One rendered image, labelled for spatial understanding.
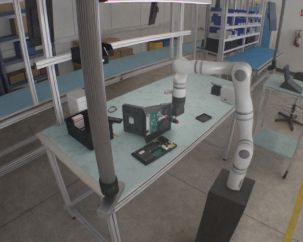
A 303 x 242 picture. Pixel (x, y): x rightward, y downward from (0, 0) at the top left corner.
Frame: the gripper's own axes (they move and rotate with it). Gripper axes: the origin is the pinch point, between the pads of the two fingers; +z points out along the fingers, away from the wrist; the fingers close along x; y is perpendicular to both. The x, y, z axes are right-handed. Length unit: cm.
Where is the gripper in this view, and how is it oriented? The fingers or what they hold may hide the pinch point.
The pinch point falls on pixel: (173, 121)
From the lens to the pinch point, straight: 130.7
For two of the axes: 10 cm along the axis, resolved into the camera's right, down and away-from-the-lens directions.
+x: 7.0, -3.6, 6.2
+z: -0.1, 8.7, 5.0
